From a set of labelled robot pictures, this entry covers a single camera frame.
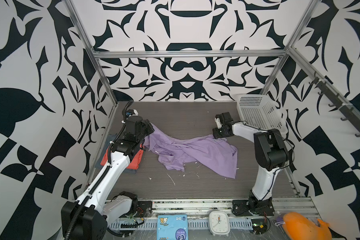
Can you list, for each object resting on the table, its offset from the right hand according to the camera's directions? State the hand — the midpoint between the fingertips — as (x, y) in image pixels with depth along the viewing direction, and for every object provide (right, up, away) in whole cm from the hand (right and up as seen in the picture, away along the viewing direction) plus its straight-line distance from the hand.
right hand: (218, 131), depth 100 cm
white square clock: (-7, -38, -32) cm, 50 cm away
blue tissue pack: (-28, -38, -35) cm, 59 cm away
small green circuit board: (+12, -41, -30) cm, 52 cm away
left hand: (-41, +9, -23) cm, 48 cm away
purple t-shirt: (-4, -13, -10) cm, 17 cm away
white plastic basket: (+37, +13, +13) cm, 42 cm away
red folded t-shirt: (-50, -16, -17) cm, 56 cm away
